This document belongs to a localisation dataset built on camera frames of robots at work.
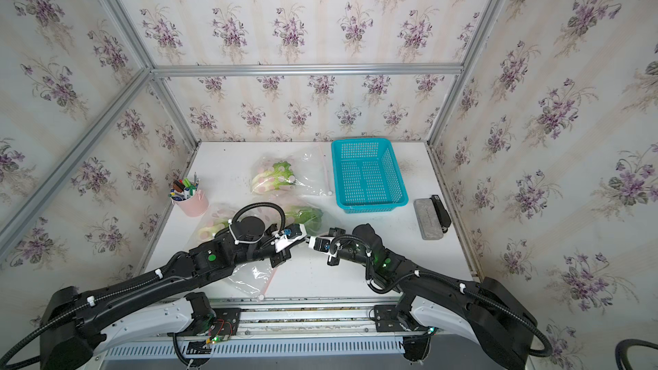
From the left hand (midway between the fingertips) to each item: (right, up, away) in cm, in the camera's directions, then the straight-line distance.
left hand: (303, 236), depth 72 cm
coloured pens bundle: (-45, +12, +18) cm, 50 cm away
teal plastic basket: (+23, +16, +35) cm, 45 cm away
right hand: (+4, 0, +2) cm, 4 cm away
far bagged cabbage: (-12, +17, +26) cm, 33 cm away
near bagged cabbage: (-33, -2, +11) cm, 35 cm away
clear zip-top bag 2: (-18, -15, +7) cm, 24 cm away
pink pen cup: (-42, +6, +20) cm, 47 cm away
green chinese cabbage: (+1, +3, +11) cm, 12 cm away
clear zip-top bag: (-5, +18, +35) cm, 39 cm away
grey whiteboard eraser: (+46, +1, +21) cm, 50 cm away
